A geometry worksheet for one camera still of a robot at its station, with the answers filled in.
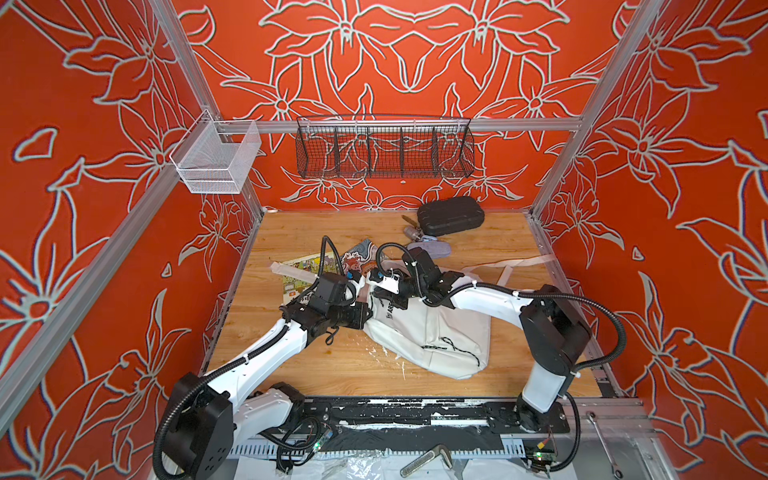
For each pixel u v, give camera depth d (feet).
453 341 2.72
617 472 2.16
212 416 1.29
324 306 2.06
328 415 2.41
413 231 3.60
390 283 2.40
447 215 3.65
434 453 2.24
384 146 3.19
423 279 2.24
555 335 1.53
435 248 3.45
